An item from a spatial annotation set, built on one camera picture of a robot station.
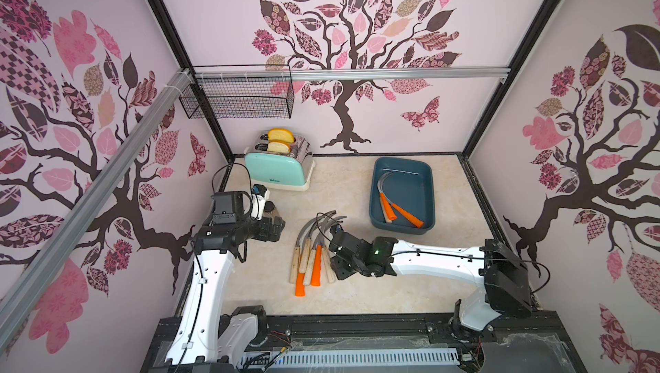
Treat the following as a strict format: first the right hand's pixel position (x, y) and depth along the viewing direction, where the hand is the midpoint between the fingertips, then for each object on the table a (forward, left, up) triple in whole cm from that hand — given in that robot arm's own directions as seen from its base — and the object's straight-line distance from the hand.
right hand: (332, 263), depth 78 cm
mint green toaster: (+36, +16, +4) cm, 40 cm away
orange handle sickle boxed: (+17, -33, -7) cm, 38 cm away
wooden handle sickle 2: (+10, +9, -7) cm, 15 cm away
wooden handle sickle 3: (+36, -20, -7) cm, 42 cm away
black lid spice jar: (+21, +23, -1) cm, 31 cm away
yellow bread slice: (+49, +20, +12) cm, 54 cm away
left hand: (+8, +19, +10) cm, 23 cm away
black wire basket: (+57, +32, +26) cm, 70 cm away
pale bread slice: (+43, +21, +11) cm, 49 cm away
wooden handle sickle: (+5, +13, -7) cm, 16 cm away
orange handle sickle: (-4, +11, -7) cm, 14 cm away
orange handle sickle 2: (+3, +6, -8) cm, 10 cm away
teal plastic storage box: (+36, -33, -8) cm, 49 cm away
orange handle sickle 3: (+21, -22, -5) cm, 31 cm away
